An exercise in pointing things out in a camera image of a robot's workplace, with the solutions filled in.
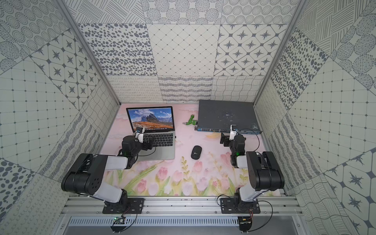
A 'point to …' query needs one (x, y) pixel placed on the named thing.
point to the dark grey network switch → (216, 116)
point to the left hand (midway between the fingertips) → (142, 135)
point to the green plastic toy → (191, 121)
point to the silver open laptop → (158, 123)
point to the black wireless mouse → (196, 152)
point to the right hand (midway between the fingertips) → (229, 134)
